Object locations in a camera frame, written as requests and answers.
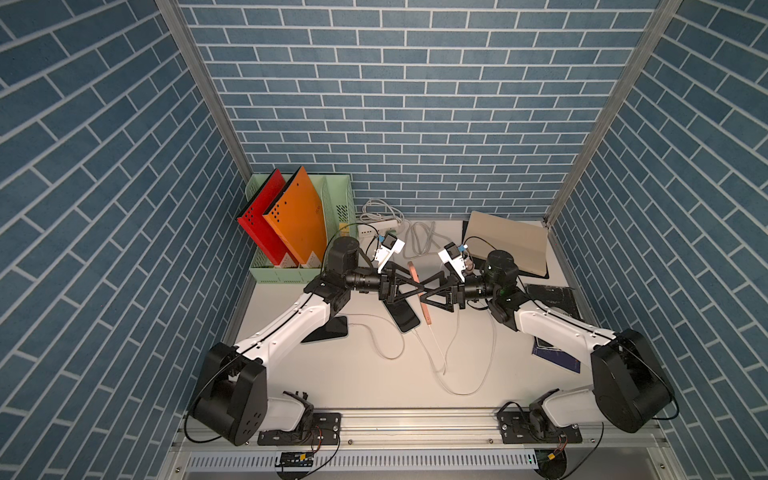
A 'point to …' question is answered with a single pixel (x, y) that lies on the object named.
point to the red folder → (254, 220)
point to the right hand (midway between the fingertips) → (425, 297)
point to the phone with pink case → (423, 306)
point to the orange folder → (297, 218)
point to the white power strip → (370, 232)
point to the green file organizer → (337, 198)
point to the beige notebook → (527, 243)
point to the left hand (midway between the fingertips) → (423, 288)
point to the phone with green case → (403, 314)
